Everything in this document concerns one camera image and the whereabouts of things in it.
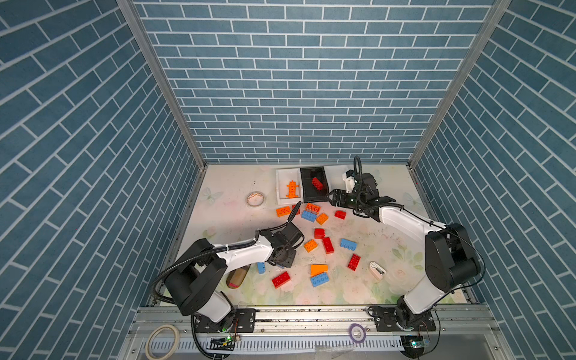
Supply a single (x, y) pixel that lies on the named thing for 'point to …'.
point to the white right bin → (334, 175)
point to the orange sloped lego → (316, 269)
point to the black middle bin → (310, 193)
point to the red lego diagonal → (316, 184)
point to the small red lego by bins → (298, 212)
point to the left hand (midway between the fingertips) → (292, 260)
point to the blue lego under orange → (308, 215)
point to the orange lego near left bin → (283, 211)
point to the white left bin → (283, 177)
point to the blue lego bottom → (319, 280)
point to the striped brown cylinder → (235, 277)
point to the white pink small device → (378, 271)
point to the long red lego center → (328, 245)
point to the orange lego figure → (292, 189)
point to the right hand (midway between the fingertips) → (334, 197)
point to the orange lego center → (310, 246)
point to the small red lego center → (319, 233)
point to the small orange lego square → (322, 218)
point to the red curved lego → (340, 214)
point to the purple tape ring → (357, 325)
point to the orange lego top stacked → (313, 208)
